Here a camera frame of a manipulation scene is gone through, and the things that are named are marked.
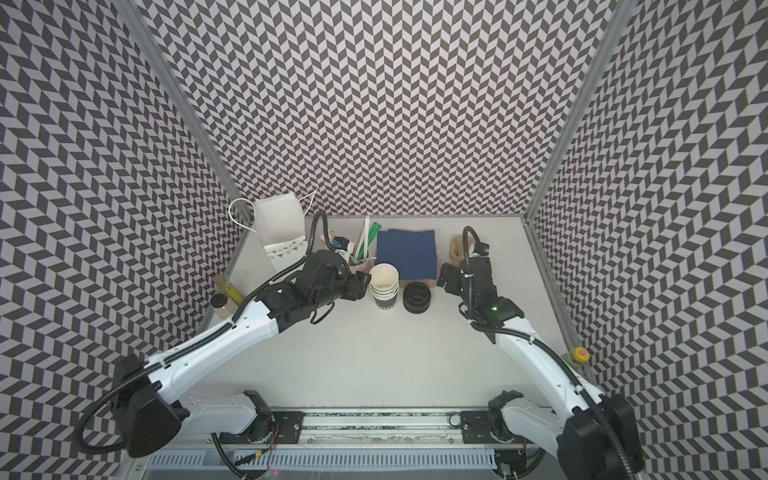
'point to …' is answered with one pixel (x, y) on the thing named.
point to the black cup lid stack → (416, 297)
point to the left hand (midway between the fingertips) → (361, 278)
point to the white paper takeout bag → (280, 217)
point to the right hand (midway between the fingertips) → (456, 276)
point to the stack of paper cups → (384, 285)
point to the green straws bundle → (370, 232)
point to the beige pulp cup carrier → (456, 248)
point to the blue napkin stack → (413, 252)
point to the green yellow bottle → (228, 288)
